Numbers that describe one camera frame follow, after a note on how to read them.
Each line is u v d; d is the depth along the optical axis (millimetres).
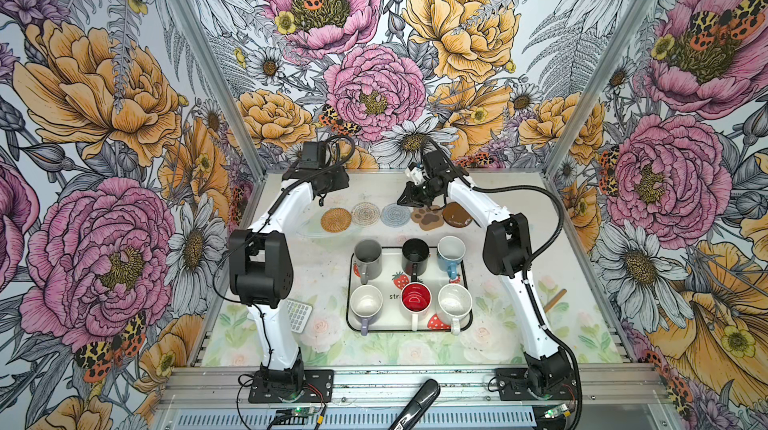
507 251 651
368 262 856
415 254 940
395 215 1082
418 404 675
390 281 923
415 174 982
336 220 1066
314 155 739
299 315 850
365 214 1084
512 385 742
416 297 869
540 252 619
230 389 743
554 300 891
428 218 1082
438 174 810
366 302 869
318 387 734
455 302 870
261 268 514
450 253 919
